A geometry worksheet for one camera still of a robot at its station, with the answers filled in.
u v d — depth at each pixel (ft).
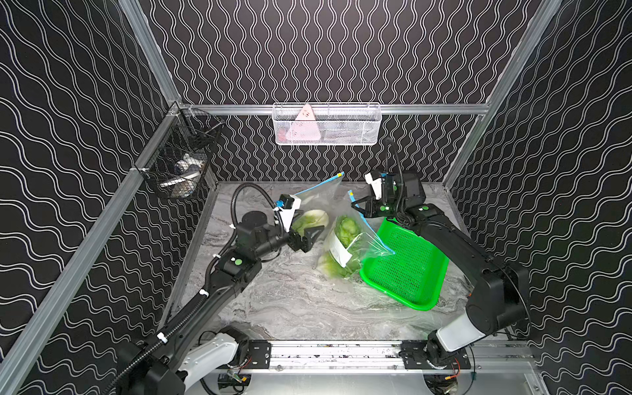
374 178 2.44
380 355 2.51
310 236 2.06
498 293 1.46
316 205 3.29
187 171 2.81
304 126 2.94
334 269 2.62
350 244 2.54
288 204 1.95
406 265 3.05
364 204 2.42
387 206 2.31
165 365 1.28
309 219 3.03
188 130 3.20
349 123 3.38
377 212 2.39
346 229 2.80
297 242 2.05
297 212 2.40
